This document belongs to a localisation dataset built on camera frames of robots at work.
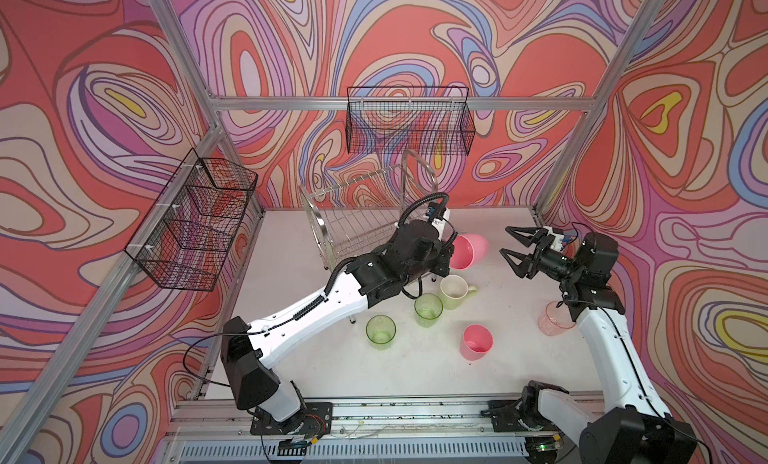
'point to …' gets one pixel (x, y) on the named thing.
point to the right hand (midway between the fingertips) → (503, 244)
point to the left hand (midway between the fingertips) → (457, 243)
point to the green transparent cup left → (381, 330)
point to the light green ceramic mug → (454, 290)
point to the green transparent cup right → (428, 308)
